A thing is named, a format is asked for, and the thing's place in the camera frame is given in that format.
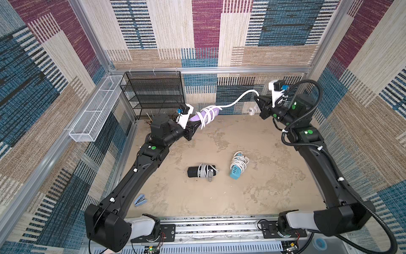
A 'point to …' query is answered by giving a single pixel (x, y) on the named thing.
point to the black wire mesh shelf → (153, 89)
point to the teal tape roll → (320, 243)
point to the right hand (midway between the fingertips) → (258, 98)
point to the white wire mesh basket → (89, 125)
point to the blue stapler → (140, 200)
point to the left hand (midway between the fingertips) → (198, 118)
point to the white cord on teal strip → (240, 160)
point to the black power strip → (193, 171)
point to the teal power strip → (236, 172)
